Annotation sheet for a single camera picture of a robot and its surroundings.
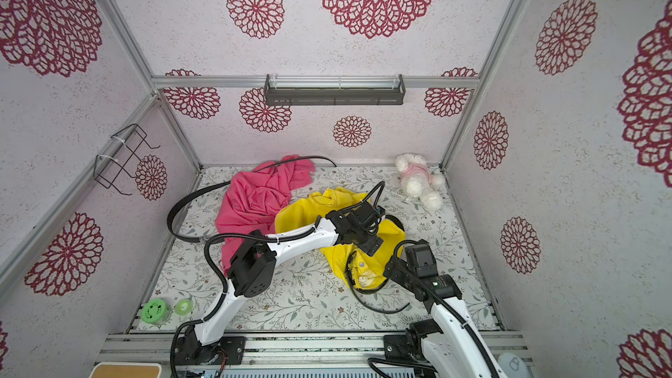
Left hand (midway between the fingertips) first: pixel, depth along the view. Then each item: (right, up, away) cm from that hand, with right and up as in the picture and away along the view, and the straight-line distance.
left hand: (369, 239), depth 91 cm
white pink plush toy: (+18, +20, +4) cm, 27 cm away
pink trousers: (-44, +14, +12) cm, 47 cm away
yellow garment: (-2, -10, -4) cm, 11 cm away
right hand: (+7, -7, -9) cm, 13 cm away
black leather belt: (-74, +13, +16) cm, 77 cm away
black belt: (-5, -14, -9) cm, 18 cm away
